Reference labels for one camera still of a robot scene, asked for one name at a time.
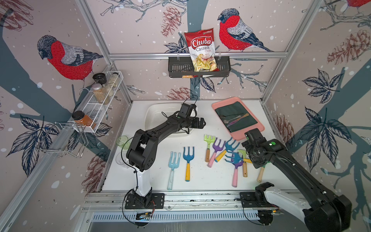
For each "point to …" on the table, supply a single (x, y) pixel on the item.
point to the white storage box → (156, 112)
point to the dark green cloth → (235, 116)
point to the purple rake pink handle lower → (235, 179)
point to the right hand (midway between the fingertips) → (245, 150)
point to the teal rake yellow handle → (228, 147)
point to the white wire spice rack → (94, 109)
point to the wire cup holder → (66, 139)
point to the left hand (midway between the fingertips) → (202, 120)
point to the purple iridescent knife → (246, 115)
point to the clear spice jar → (113, 79)
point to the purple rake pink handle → (216, 149)
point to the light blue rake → (173, 166)
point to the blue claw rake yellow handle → (236, 158)
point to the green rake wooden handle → (208, 139)
